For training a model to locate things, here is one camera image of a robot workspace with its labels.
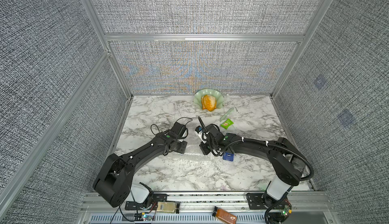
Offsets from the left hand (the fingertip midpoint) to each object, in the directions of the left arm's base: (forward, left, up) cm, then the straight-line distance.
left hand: (183, 145), depth 86 cm
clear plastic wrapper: (+24, -29, -6) cm, 38 cm away
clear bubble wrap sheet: (-7, -6, -2) cm, 9 cm away
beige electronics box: (-29, +8, -1) cm, 31 cm away
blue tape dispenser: (-7, -24, -1) cm, 25 cm away
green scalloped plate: (+38, -27, -2) cm, 46 cm away
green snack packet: (+17, -29, -6) cm, 34 cm away
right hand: (+2, -9, +1) cm, 9 cm away
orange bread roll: (+30, -18, +3) cm, 35 cm away
